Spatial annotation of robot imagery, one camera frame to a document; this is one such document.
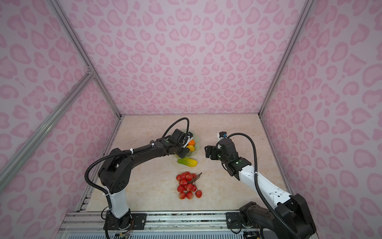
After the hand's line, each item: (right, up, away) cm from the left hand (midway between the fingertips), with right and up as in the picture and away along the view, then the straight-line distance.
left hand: (185, 146), depth 93 cm
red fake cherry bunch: (+2, -19, -13) cm, 23 cm away
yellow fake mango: (+4, -1, 0) cm, 4 cm away
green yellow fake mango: (+1, -9, -3) cm, 10 cm away
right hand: (+15, +1, -10) cm, 18 cm away
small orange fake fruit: (+4, +2, +5) cm, 6 cm away
